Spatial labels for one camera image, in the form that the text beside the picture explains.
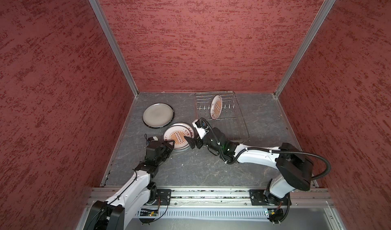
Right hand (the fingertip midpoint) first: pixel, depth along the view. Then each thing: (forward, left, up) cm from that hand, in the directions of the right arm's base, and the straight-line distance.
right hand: (190, 134), depth 79 cm
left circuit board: (-32, +21, -19) cm, 43 cm away
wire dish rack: (+18, -20, -2) cm, 27 cm away
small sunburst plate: (+9, +10, -13) cm, 19 cm away
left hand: (-1, +10, -11) cm, 15 cm away
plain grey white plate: (+24, +24, -15) cm, 37 cm away
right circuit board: (-35, -40, -17) cm, 56 cm away
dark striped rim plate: (+18, +23, -13) cm, 32 cm away
